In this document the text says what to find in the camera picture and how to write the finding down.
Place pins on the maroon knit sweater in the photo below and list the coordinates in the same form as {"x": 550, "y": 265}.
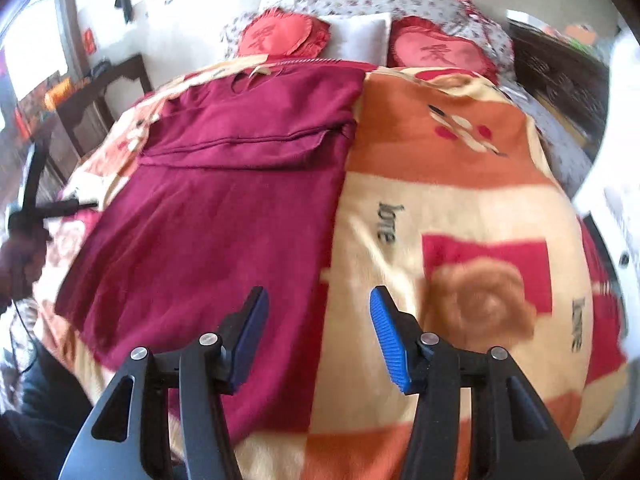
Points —
{"x": 236, "y": 187}

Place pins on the orange cream rose blanket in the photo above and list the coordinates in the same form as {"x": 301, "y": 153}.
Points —
{"x": 449, "y": 202}

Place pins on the left red heart cushion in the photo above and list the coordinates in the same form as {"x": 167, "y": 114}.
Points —
{"x": 282, "y": 33}

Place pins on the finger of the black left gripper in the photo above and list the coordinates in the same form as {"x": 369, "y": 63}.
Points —
{"x": 27, "y": 214}

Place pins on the white pillow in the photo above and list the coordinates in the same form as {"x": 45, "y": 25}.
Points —
{"x": 361, "y": 38}

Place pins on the red heart cushion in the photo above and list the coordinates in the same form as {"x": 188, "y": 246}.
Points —
{"x": 282, "y": 33}
{"x": 418, "y": 42}

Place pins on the dark wooden chair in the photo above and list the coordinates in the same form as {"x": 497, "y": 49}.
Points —
{"x": 71, "y": 111}

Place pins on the dark carved wooden cabinet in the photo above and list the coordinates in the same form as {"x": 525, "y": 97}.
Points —
{"x": 573, "y": 82}

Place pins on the left hand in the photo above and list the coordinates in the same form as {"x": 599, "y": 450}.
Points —
{"x": 22, "y": 261}

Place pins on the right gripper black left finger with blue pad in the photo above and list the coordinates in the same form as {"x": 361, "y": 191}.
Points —
{"x": 126, "y": 435}

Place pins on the right red heart cushion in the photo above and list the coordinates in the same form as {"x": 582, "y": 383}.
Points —
{"x": 418, "y": 42}

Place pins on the dark garment hanging on wall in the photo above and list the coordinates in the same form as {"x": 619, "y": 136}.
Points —
{"x": 127, "y": 9}

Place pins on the floral bed headboard cover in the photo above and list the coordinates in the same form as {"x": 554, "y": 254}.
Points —
{"x": 460, "y": 18}

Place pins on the white appliance at right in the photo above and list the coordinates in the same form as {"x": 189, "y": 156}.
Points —
{"x": 610, "y": 193}

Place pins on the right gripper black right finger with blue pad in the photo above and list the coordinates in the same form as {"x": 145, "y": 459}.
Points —
{"x": 513, "y": 435}

